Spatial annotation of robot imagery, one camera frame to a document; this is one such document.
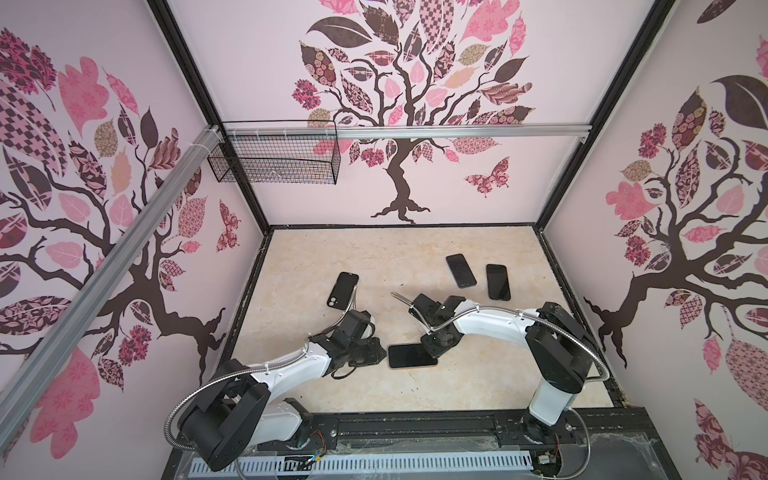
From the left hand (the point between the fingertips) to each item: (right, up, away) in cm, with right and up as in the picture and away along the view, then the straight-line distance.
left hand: (385, 359), depth 84 cm
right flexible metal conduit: (+8, +17, -13) cm, 23 cm away
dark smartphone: (+28, +24, +22) cm, 42 cm away
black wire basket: (-35, +64, +11) cm, 74 cm away
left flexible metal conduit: (-9, +16, -15) cm, 24 cm away
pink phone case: (+7, 0, +3) cm, 8 cm away
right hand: (+15, +3, +4) cm, 16 cm away
